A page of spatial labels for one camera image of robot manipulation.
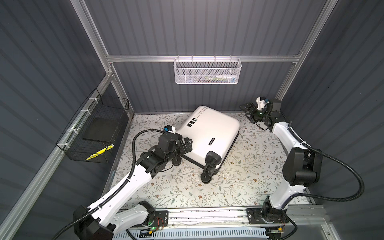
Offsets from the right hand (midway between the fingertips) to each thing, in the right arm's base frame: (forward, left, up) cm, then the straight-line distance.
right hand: (244, 110), depth 88 cm
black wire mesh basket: (-5, +81, +10) cm, 82 cm away
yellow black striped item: (-31, +71, +5) cm, 77 cm away
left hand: (-23, +33, 0) cm, 40 cm away
